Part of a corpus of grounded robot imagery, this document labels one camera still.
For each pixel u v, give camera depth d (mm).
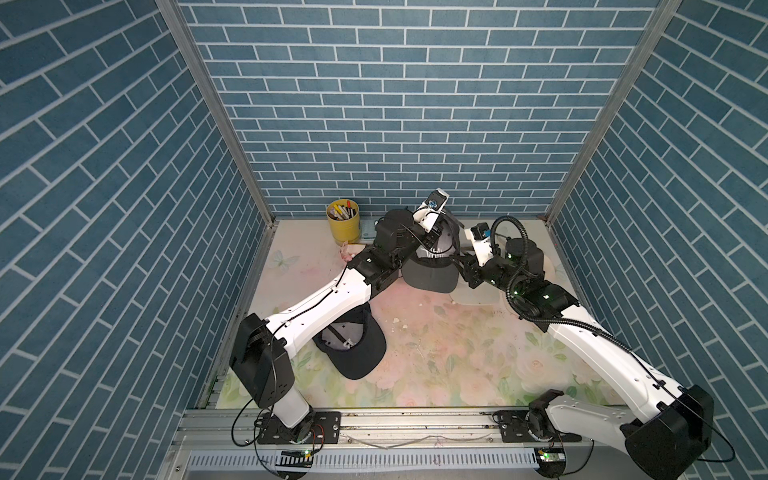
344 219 1054
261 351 418
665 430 373
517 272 552
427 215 589
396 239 539
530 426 720
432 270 828
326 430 737
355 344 861
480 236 619
